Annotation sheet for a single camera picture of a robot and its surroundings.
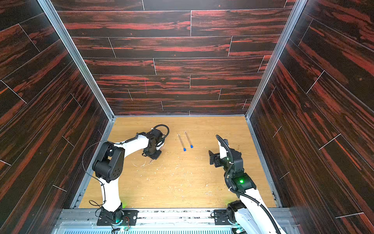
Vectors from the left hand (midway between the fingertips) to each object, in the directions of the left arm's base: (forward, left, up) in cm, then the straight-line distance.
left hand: (156, 156), depth 98 cm
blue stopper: (+8, -24, +1) cm, 26 cm away
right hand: (-5, -41, +19) cm, 45 cm away
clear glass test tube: (+20, -20, +2) cm, 28 cm away
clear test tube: (+13, -17, +1) cm, 21 cm away
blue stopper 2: (+6, -19, +1) cm, 20 cm away
